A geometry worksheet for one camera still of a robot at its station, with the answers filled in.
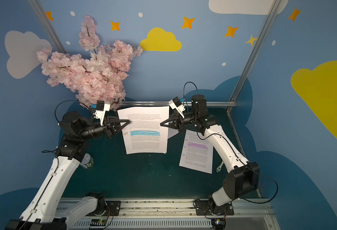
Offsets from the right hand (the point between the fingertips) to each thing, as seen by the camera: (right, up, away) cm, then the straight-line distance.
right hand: (164, 123), depth 65 cm
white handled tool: (+32, -28, +21) cm, 48 cm away
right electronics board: (+28, -52, +8) cm, 60 cm away
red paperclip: (-18, -4, -1) cm, 18 cm away
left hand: (-15, +2, -5) cm, 16 cm away
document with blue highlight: (-9, -5, +1) cm, 11 cm away
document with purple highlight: (+22, -20, +32) cm, 44 cm away
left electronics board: (-35, -51, +8) cm, 63 cm away
